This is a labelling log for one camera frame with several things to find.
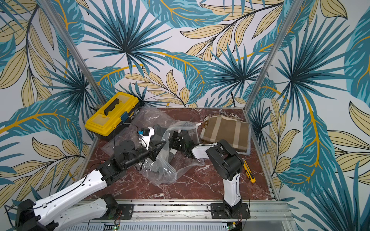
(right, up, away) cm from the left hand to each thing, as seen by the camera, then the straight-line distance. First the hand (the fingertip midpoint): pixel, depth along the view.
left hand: (165, 144), depth 68 cm
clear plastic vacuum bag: (0, -11, -1) cm, 11 cm away
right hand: (0, -3, +28) cm, 28 cm away
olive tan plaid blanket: (+31, +7, +29) cm, 43 cm away
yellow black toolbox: (-33, +17, +25) cm, 45 cm away
